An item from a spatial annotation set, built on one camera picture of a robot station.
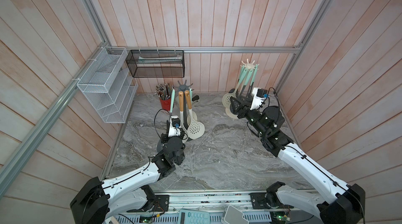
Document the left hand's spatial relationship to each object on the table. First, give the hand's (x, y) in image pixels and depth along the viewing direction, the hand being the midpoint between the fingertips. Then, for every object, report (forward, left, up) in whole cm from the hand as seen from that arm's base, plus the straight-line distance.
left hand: (169, 123), depth 75 cm
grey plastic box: (-36, -29, -14) cm, 49 cm away
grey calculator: (-36, -12, -21) cm, 44 cm away
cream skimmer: (+4, -13, -13) cm, 19 cm away
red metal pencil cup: (+28, +8, -18) cm, 34 cm away
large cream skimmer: (-8, -8, 0) cm, 11 cm away
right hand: (+6, -31, +12) cm, 34 cm away
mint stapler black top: (+35, -13, -19) cm, 42 cm away
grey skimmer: (+21, -43, +11) cm, 49 cm away
